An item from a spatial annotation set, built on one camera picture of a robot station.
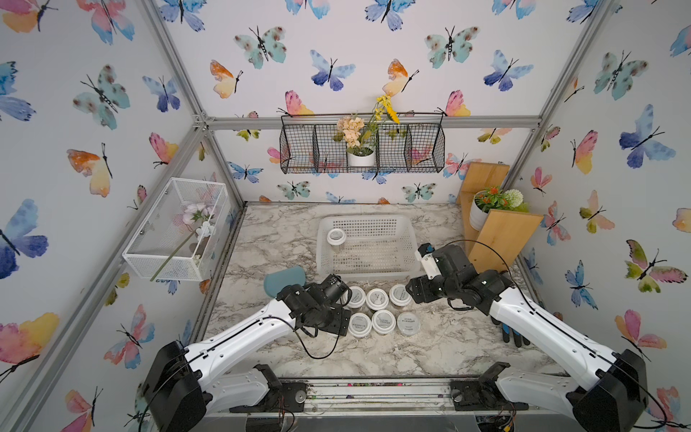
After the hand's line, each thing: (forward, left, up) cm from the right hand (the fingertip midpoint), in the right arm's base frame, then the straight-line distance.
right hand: (418, 282), depth 78 cm
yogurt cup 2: (-1, +18, -10) cm, 20 cm away
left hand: (-10, +22, -6) cm, 25 cm away
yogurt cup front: (-10, +16, -10) cm, 22 cm away
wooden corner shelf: (+15, -26, +4) cm, 30 cm away
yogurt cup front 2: (-8, +9, -10) cm, 16 cm away
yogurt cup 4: (0, +4, -10) cm, 11 cm away
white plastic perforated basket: (+24, +11, -17) cm, 31 cm away
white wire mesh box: (+3, +67, +13) cm, 68 cm away
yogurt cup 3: (-2, +11, -9) cm, 15 cm away
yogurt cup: (+21, +27, -8) cm, 35 cm away
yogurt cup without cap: (-8, +2, -12) cm, 14 cm away
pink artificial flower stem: (+8, +62, +18) cm, 65 cm away
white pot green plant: (+28, -25, +8) cm, 38 cm away
